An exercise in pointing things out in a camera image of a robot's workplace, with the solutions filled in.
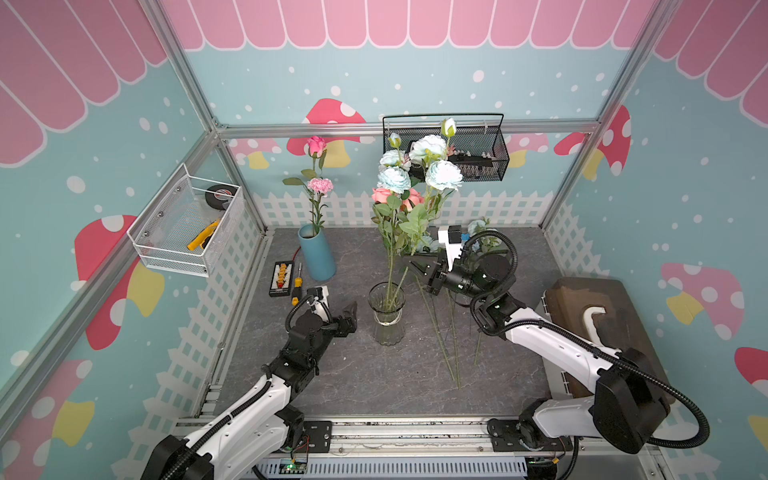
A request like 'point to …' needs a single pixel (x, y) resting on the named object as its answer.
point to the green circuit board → (288, 467)
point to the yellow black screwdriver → (298, 287)
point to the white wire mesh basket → (180, 226)
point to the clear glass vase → (387, 300)
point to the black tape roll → (217, 201)
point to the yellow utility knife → (203, 237)
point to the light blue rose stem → (439, 334)
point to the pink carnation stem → (322, 186)
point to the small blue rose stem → (478, 349)
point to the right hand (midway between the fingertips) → (404, 261)
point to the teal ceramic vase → (320, 260)
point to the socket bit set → (475, 165)
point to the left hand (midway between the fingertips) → (344, 308)
